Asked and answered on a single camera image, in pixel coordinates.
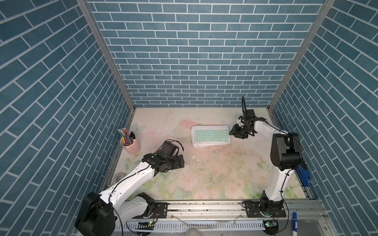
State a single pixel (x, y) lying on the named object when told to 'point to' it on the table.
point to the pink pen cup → (134, 148)
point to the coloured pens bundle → (128, 138)
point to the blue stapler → (303, 175)
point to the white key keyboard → (196, 145)
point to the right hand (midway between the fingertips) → (232, 134)
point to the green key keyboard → (211, 134)
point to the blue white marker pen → (295, 224)
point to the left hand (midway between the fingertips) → (182, 164)
